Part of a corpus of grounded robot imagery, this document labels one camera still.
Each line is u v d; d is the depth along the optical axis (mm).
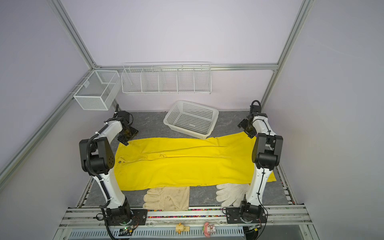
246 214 684
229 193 807
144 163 897
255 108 853
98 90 974
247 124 915
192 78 1044
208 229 680
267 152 574
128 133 846
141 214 756
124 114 829
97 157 537
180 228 678
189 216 752
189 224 730
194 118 1157
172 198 792
